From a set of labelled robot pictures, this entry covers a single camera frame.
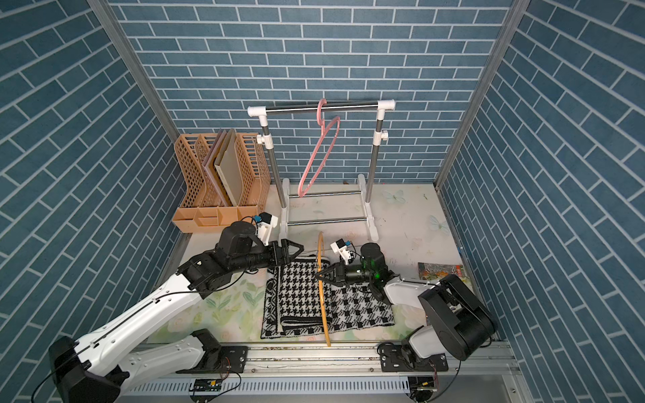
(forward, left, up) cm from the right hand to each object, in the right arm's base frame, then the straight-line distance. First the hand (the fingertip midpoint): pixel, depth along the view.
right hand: (321, 279), depth 76 cm
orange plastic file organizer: (+27, +52, -4) cm, 59 cm away
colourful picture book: (+13, -42, -13) cm, 46 cm away
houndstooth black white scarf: (-6, +9, -6) cm, 12 cm away
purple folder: (+30, +42, +13) cm, 54 cm away
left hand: (+3, +5, +11) cm, 12 cm away
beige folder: (+34, +38, +13) cm, 53 cm away
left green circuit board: (-28, +31, -16) cm, 44 cm away
